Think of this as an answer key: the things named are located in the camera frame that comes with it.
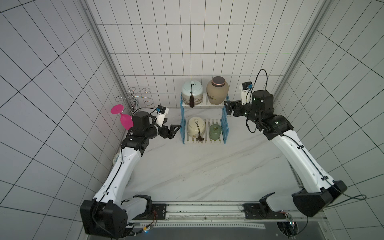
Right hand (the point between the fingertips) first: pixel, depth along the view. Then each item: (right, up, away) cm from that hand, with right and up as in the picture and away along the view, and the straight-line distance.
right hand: (227, 101), depth 70 cm
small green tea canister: (-2, -17, +25) cm, 30 cm away
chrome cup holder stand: (-51, 0, +18) cm, 54 cm away
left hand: (-28, -12, +6) cm, 31 cm away
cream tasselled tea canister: (-14, -13, +22) cm, 30 cm away
